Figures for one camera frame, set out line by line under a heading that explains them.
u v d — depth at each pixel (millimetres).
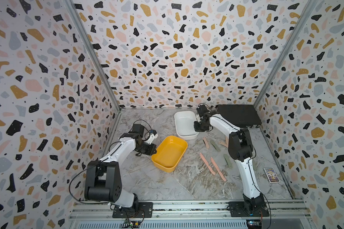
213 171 876
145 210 732
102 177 468
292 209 763
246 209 685
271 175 852
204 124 812
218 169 880
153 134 816
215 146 1001
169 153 901
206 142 1003
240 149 611
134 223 703
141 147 740
